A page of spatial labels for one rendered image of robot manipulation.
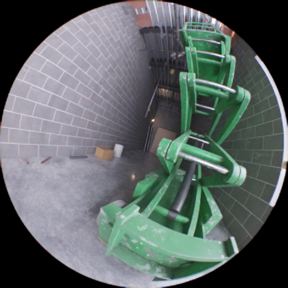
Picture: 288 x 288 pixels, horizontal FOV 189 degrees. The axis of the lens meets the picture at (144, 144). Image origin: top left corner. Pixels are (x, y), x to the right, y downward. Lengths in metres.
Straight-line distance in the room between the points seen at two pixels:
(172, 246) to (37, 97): 1.77
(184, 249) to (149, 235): 0.09
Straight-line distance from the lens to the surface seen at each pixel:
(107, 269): 0.78
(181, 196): 0.73
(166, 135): 8.19
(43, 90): 1.65
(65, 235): 0.84
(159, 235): 0.24
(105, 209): 0.41
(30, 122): 1.65
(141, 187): 0.71
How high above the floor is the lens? 0.78
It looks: 2 degrees down
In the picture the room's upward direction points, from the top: 19 degrees clockwise
